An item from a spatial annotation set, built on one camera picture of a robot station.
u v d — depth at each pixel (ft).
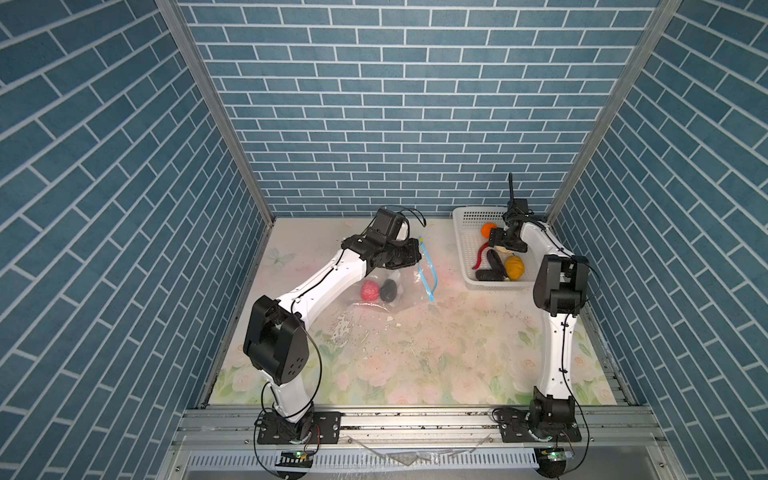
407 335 2.96
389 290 3.24
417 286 3.18
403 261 2.45
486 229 3.63
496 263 3.40
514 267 3.27
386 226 2.11
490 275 3.25
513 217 2.93
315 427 2.37
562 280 2.08
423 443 2.41
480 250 3.58
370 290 3.07
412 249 2.41
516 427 2.42
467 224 3.79
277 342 1.48
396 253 2.31
